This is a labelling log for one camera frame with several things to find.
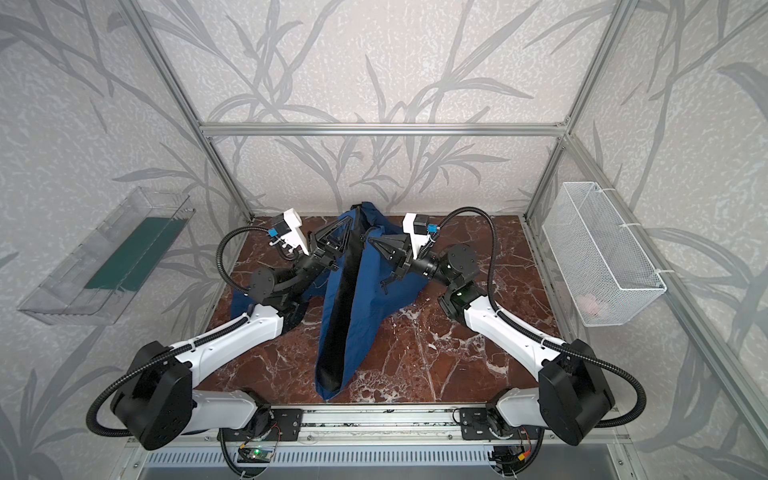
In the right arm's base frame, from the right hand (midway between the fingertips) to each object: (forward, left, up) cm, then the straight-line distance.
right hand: (374, 232), depth 63 cm
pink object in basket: (-7, -52, -19) cm, 56 cm away
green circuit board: (-37, +30, -39) cm, 61 cm away
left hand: (-1, +3, +6) cm, 7 cm away
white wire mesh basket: (-8, -49, -4) cm, 49 cm away
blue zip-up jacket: (-10, +5, -10) cm, 15 cm away
